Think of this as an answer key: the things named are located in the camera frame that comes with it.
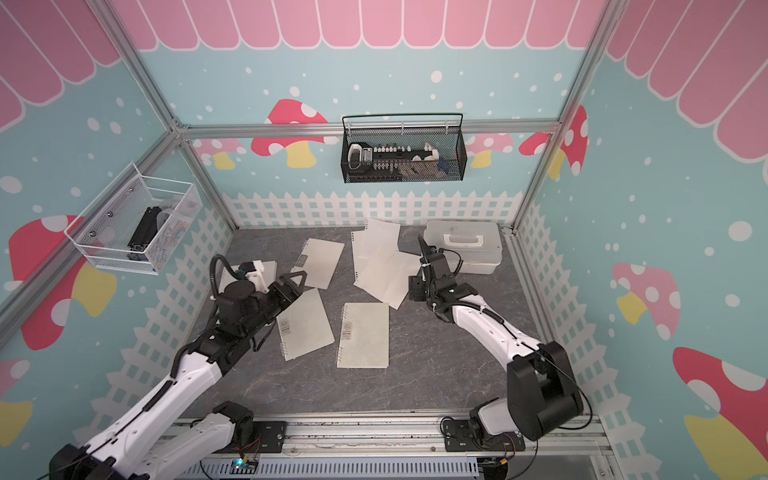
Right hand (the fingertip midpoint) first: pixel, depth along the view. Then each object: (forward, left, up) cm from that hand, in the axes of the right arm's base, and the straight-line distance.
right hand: (418, 283), depth 90 cm
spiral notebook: (-9, +35, -11) cm, 38 cm away
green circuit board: (-44, +45, -14) cm, 64 cm away
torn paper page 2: (+16, +16, -11) cm, 25 cm away
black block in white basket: (0, +67, +25) cm, 72 cm away
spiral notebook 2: (-13, +17, -11) cm, 24 cm away
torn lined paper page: (+21, +20, -11) cm, 31 cm away
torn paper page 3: (+13, +10, -13) cm, 21 cm away
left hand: (-7, +32, +10) cm, 34 cm away
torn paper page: (+29, +13, -11) cm, 33 cm away
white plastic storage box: (+15, -20, -1) cm, 25 cm away
